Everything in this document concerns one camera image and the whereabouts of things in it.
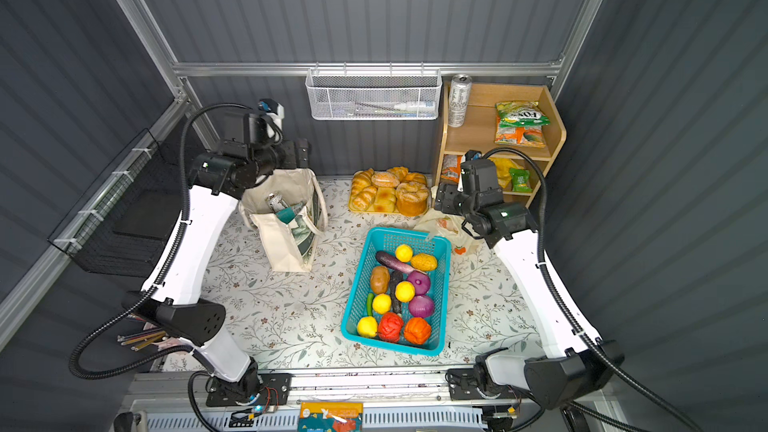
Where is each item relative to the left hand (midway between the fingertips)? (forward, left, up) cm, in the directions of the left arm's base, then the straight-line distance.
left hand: (292, 145), depth 72 cm
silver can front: (+6, +12, -28) cm, 31 cm away
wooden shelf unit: (+13, -51, -8) cm, 53 cm away
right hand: (-10, -40, -9) cm, 42 cm away
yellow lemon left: (-26, -20, -37) cm, 49 cm away
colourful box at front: (-51, -7, -40) cm, 65 cm away
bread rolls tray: (+14, -27, -33) cm, 45 cm away
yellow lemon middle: (-24, -27, -34) cm, 49 cm away
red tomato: (-33, -22, -34) cm, 52 cm away
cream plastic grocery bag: (-7, -42, -28) cm, 51 cm away
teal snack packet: (+3, +9, -30) cm, 32 cm away
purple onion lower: (-28, -31, -34) cm, 54 cm away
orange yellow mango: (-14, -34, -35) cm, 51 cm away
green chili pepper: (-25, -17, -38) cm, 49 cm away
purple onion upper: (-21, -32, -34) cm, 51 cm away
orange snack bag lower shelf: (+12, -45, -20) cm, 50 cm away
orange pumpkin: (-34, -29, -35) cm, 57 cm away
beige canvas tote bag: (-12, +5, -26) cm, 29 cm away
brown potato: (-19, -20, -35) cm, 44 cm away
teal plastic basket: (-10, -37, -34) cm, 51 cm away
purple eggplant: (-12, -24, -38) cm, 46 cm away
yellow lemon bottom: (-32, -16, -35) cm, 50 cm away
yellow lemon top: (-11, -28, -34) cm, 45 cm away
